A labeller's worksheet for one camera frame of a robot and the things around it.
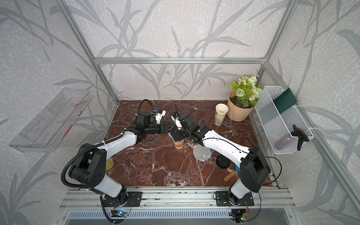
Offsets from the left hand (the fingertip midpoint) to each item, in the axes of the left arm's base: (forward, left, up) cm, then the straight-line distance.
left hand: (172, 127), depth 84 cm
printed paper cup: (-7, -3, -9) cm, 12 cm away
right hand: (-2, -2, +1) cm, 3 cm away
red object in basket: (-17, -53, +14) cm, 57 cm away
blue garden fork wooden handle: (-20, -39, -15) cm, 47 cm away
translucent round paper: (-9, -18, -16) cm, 26 cm away
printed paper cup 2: (+17, -33, -2) cm, 37 cm away
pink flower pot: (+16, -43, -4) cm, 46 cm away
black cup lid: (-15, -31, -15) cm, 38 cm away
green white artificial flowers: (+18, -46, +13) cm, 51 cm away
